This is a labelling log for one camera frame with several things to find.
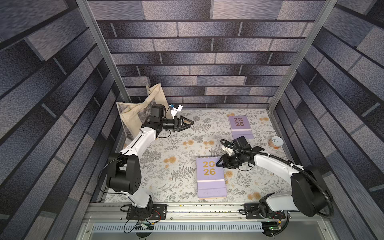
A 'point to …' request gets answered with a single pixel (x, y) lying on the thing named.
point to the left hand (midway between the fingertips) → (191, 125)
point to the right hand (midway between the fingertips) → (218, 164)
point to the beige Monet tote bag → (134, 115)
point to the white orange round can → (275, 143)
